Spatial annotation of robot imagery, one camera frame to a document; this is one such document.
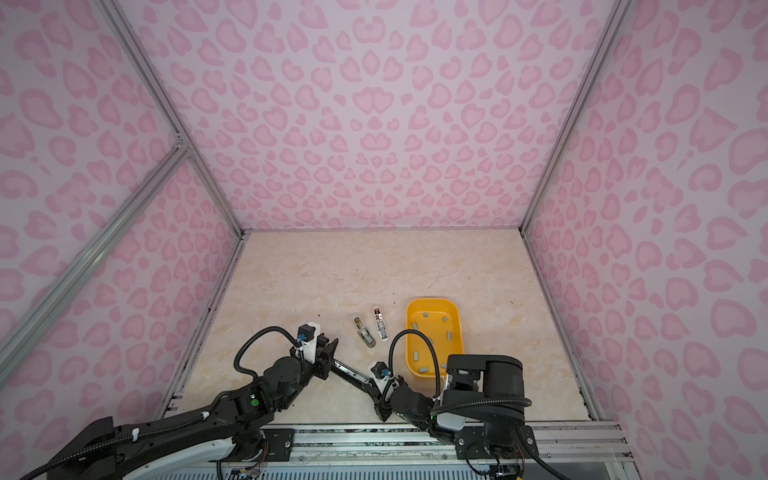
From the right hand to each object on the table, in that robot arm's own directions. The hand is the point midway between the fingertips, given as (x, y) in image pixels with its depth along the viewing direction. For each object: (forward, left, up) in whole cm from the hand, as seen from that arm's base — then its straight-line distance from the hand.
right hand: (367, 386), depth 81 cm
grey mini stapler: (+15, +2, 0) cm, 15 cm away
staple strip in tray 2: (+16, -24, -1) cm, 28 cm away
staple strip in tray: (+23, -17, -2) cm, 29 cm away
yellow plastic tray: (+21, -22, -2) cm, 30 cm away
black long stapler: (+2, +4, +1) cm, 4 cm away
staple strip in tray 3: (+5, -15, -2) cm, 16 cm away
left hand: (+10, +9, +11) cm, 17 cm away
